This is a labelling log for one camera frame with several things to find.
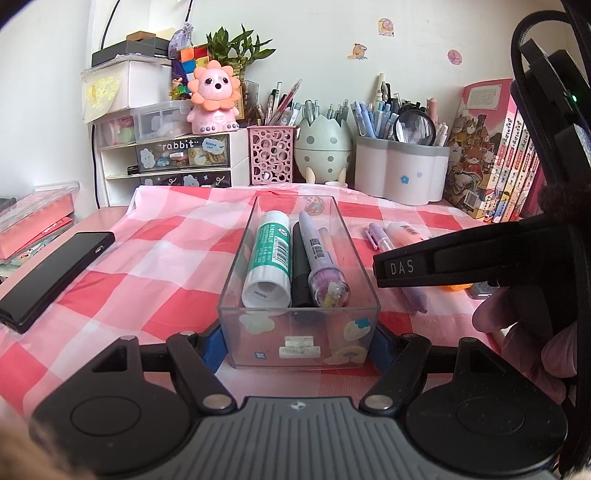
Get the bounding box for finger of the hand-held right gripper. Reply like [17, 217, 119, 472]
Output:
[373, 215, 555, 289]

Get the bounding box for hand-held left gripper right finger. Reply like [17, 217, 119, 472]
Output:
[360, 323, 506, 414]

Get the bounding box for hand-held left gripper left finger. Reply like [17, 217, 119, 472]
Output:
[90, 323, 236, 414]

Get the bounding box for clear plastic storage box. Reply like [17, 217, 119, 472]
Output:
[218, 195, 382, 370]

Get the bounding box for purple mechanical pencil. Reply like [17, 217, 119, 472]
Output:
[366, 223, 429, 315]

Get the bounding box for peach highlighter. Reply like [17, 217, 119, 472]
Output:
[387, 220, 435, 252]

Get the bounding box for black marker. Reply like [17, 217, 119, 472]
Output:
[290, 222, 317, 309]

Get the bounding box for green white glue stick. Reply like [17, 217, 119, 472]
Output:
[241, 210, 293, 309]

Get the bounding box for purple cartoon-topped pen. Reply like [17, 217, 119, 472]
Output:
[298, 210, 350, 309]

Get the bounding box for person's right hand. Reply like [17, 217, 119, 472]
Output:
[471, 284, 580, 404]

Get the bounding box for pink comic book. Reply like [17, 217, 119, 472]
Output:
[480, 108, 527, 222]
[510, 152, 544, 220]
[492, 124, 533, 222]
[501, 134, 539, 221]
[445, 78, 522, 219]

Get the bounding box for dark fuzzy cloth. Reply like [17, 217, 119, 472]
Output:
[538, 182, 591, 224]

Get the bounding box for pink checked tablecloth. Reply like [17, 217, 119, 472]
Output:
[0, 182, 591, 416]

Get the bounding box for white flower-shaped pen holder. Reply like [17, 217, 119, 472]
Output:
[353, 134, 451, 206]

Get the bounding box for black magnifying glass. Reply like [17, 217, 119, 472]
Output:
[394, 111, 437, 145]

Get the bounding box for pens in flower holder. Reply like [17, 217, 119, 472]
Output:
[351, 71, 451, 146]

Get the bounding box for black smartphone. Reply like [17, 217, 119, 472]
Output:
[0, 232, 116, 334]

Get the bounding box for green egg-shaped pen holder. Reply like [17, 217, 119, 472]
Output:
[294, 115, 354, 185]

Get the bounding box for pink perforated pen holder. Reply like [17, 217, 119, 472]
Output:
[247, 124, 296, 186]

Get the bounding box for white desktop drawer organizer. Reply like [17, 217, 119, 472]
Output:
[93, 127, 250, 208]

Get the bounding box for pens in egg holder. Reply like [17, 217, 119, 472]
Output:
[298, 99, 352, 127]

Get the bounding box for clear lidded storage box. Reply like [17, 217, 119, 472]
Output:
[134, 100, 195, 144]

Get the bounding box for pens in pink holder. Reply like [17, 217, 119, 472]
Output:
[259, 78, 303, 127]

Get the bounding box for small clear box of tapes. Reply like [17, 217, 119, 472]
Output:
[95, 114, 139, 147]

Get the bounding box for clear acrylic organizer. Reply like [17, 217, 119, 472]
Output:
[241, 80, 260, 126]

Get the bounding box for pink lion toy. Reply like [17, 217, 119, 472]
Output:
[187, 62, 243, 134]

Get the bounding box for small toy figure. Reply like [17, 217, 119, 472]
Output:
[168, 76, 192, 100]

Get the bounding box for white cardboard box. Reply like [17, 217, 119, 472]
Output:
[81, 60, 174, 123]

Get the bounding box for plastic bag with yellow print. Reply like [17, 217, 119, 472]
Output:
[81, 69, 123, 123]

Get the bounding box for colourful puzzle cube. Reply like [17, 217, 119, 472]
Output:
[173, 44, 211, 86]

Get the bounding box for green bamboo plant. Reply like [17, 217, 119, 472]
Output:
[205, 25, 275, 81]

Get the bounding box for black flat box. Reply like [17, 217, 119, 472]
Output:
[91, 39, 172, 68]

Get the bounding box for purple organza bag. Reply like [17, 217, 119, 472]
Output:
[168, 23, 192, 58]

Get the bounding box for black braided cable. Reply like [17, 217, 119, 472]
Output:
[510, 7, 575, 93]

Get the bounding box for black power cable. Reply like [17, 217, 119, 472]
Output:
[91, 0, 122, 209]

